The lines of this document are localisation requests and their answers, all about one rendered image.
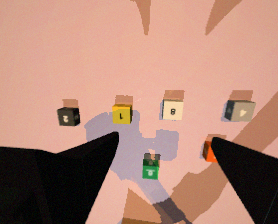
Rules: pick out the green block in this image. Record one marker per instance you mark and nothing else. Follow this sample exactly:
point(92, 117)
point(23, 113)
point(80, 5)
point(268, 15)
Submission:
point(150, 169)

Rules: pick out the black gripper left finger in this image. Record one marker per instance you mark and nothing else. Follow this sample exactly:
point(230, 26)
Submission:
point(65, 184)

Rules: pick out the black block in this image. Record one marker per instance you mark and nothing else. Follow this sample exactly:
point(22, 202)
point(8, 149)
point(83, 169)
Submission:
point(68, 116)

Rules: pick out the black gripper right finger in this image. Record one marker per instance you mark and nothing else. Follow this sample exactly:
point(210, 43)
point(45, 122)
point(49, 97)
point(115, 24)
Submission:
point(254, 177)

